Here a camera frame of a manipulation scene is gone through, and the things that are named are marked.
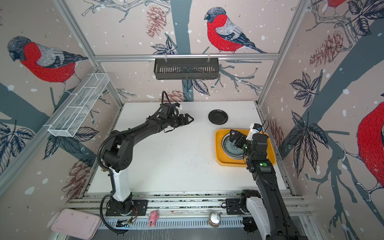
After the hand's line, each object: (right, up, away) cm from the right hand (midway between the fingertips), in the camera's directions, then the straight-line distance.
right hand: (235, 134), depth 78 cm
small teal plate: (+1, -11, +12) cm, 16 cm away
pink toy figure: (-41, -39, -8) cm, 57 cm away
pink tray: (-77, -40, -10) cm, 87 cm away
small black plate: (-4, +9, +37) cm, 38 cm away
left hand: (-25, +7, +14) cm, 29 cm away
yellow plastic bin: (-5, -17, +8) cm, 19 cm away
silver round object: (-12, -38, -9) cm, 41 cm away
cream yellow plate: (+1, -15, +10) cm, 18 cm away
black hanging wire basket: (-27, +44, +28) cm, 58 cm away
